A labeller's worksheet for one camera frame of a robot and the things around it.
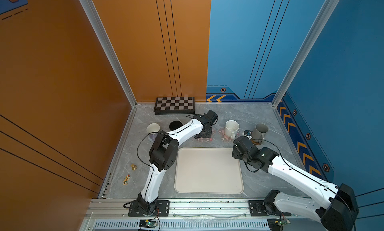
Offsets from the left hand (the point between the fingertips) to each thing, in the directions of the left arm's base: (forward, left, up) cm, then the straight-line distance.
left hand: (205, 132), depth 96 cm
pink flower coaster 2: (+4, -12, -5) cm, 13 cm away
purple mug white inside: (+1, +33, +3) cm, 34 cm away
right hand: (-16, -16, +6) cm, 23 cm away
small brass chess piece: (-21, +41, -5) cm, 47 cm away
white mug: (+5, -18, -2) cm, 19 cm away
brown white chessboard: (+27, +23, -3) cm, 35 cm away
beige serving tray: (-22, -1, -7) cm, 23 cm away
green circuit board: (-48, +28, -7) cm, 56 cm away
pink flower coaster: (-2, -3, -6) cm, 7 cm away
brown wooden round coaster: (-5, -33, -4) cm, 34 cm away
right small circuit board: (-47, -33, -6) cm, 58 cm away
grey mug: (-3, -32, +6) cm, 33 cm away
